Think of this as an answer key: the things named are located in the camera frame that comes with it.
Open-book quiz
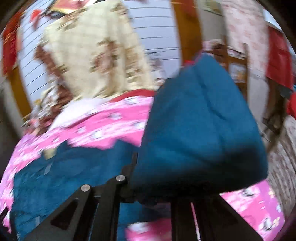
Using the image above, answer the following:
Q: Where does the teal down jacket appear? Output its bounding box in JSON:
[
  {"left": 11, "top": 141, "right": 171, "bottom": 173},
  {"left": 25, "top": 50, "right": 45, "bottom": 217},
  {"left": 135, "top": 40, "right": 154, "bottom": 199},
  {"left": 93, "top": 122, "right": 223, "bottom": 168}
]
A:
[{"left": 10, "top": 55, "right": 268, "bottom": 240}]

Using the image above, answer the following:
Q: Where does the floral cushion lower right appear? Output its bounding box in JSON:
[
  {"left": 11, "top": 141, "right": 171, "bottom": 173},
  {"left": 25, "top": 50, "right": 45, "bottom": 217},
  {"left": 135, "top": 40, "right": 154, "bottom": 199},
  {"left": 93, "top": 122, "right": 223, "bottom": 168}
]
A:
[{"left": 267, "top": 115, "right": 296, "bottom": 218}]

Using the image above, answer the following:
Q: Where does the pink penguin quilt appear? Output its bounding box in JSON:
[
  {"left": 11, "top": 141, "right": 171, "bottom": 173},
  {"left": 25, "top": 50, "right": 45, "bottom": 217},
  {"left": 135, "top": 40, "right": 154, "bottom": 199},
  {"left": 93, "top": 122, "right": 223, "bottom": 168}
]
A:
[{"left": 1, "top": 96, "right": 285, "bottom": 240}]

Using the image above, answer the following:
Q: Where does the white pillow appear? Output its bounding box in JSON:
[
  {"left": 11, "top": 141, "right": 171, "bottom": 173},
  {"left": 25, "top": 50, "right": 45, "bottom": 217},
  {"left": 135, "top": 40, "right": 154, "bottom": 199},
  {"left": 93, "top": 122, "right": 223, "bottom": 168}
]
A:
[{"left": 49, "top": 97, "right": 111, "bottom": 130}]

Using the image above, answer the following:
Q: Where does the brown floral cloth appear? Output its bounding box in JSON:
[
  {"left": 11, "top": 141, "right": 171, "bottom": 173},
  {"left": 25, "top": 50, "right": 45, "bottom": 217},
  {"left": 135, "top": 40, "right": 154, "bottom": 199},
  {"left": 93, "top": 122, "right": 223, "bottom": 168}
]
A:
[{"left": 23, "top": 45, "right": 74, "bottom": 135}]

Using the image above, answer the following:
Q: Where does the wooden shelf rack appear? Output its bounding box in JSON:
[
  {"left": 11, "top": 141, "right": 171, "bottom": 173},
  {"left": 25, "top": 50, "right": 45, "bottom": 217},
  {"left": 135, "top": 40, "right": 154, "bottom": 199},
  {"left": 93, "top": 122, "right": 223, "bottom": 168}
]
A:
[{"left": 203, "top": 39, "right": 248, "bottom": 100}]

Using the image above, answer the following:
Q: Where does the beige floral bedsheet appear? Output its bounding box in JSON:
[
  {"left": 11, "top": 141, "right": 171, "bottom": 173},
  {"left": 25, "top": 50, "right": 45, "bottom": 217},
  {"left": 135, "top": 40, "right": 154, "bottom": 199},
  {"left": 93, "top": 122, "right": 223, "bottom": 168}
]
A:
[{"left": 43, "top": 1, "right": 157, "bottom": 97}]

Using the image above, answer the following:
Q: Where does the red hanging cloth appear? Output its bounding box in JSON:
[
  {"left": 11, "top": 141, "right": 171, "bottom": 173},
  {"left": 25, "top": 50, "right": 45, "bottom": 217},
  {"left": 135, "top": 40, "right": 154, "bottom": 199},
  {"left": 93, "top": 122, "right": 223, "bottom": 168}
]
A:
[{"left": 266, "top": 26, "right": 293, "bottom": 90}]

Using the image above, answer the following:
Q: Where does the left red chinese knot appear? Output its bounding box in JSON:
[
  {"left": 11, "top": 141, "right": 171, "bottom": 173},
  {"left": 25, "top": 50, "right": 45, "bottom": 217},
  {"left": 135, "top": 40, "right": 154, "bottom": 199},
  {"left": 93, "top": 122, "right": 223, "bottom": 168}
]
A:
[{"left": 2, "top": 11, "right": 23, "bottom": 75}]

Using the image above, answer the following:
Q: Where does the pink floral hanging quilt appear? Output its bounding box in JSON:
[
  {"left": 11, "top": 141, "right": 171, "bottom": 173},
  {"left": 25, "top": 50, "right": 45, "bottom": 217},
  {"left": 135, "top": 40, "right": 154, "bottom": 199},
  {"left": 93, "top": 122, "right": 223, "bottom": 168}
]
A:
[{"left": 221, "top": 0, "right": 268, "bottom": 121}]

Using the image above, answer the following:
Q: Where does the framed red picture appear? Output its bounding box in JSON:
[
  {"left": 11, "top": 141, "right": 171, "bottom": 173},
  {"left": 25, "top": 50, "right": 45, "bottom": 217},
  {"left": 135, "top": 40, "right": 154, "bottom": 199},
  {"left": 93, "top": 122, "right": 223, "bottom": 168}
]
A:
[{"left": 50, "top": 0, "right": 96, "bottom": 14}]

